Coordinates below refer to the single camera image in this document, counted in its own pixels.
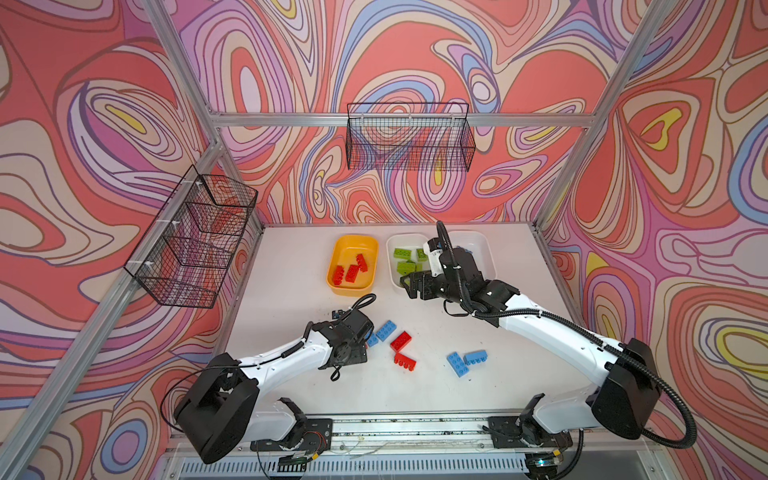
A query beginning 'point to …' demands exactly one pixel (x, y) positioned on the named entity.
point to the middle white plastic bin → (408, 241)
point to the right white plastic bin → (477, 242)
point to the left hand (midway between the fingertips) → (353, 354)
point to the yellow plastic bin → (345, 251)
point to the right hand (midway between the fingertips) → (416, 284)
